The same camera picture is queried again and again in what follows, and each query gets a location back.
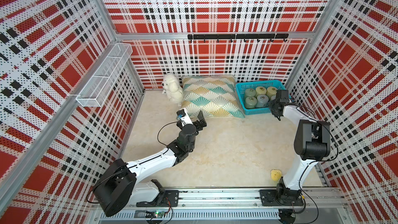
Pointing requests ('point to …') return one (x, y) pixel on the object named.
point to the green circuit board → (159, 214)
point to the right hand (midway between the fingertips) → (272, 104)
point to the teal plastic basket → (241, 87)
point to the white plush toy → (172, 88)
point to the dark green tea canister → (250, 92)
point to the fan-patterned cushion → (216, 96)
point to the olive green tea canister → (250, 102)
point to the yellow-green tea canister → (260, 90)
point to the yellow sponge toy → (275, 174)
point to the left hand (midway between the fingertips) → (197, 113)
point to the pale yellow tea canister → (271, 90)
